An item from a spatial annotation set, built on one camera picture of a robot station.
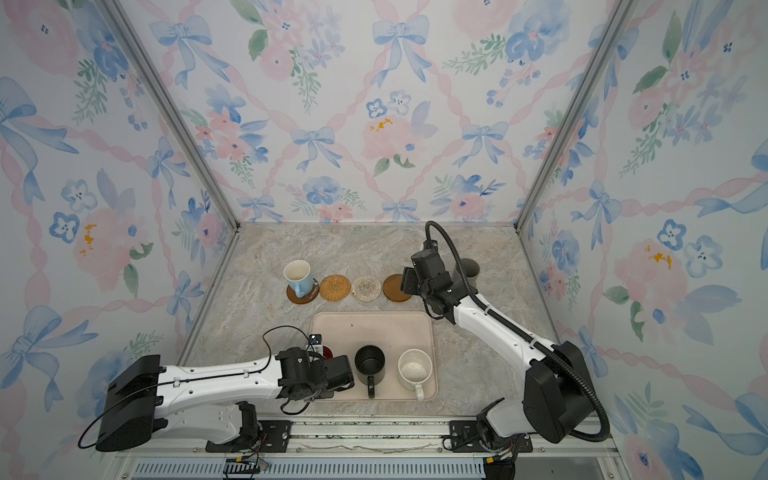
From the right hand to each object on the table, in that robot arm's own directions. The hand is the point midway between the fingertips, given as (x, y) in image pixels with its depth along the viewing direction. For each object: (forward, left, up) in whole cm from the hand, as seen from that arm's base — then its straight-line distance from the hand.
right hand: (411, 273), depth 86 cm
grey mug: (+7, -19, -7) cm, 21 cm away
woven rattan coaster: (+6, +25, -17) cm, 31 cm away
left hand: (-28, +22, -12) cm, 37 cm away
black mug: (-21, +11, -14) cm, 28 cm away
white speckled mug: (-22, -1, -16) cm, 27 cm away
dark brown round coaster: (0, +33, -15) cm, 36 cm away
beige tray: (-10, +5, -17) cm, 20 cm away
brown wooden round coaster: (+5, +6, -16) cm, 17 cm away
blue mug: (+2, +34, -6) cm, 35 cm away
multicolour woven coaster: (+5, +14, -16) cm, 22 cm away
